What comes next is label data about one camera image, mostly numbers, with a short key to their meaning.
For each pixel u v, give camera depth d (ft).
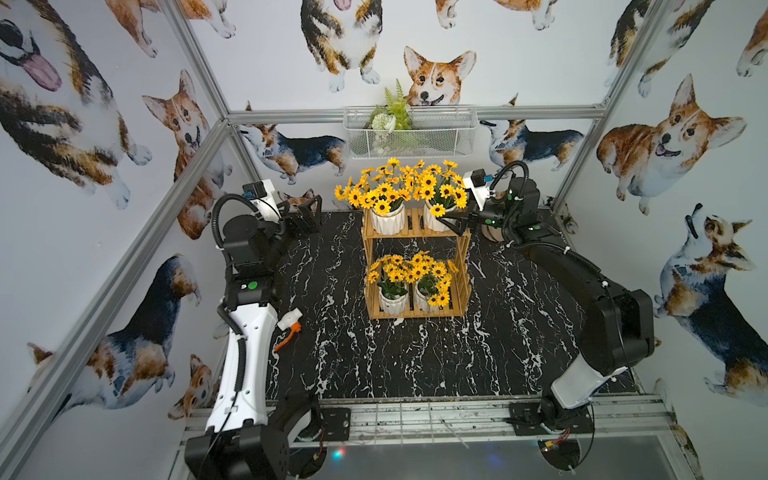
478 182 2.17
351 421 2.46
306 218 1.99
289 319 2.94
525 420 2.40
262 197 1.86
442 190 2.26
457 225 2.42
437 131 3.03
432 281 2.87
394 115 2.68
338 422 2.41
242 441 1.19
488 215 2.31
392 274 2.68
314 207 2.13
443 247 3.61
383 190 2.17
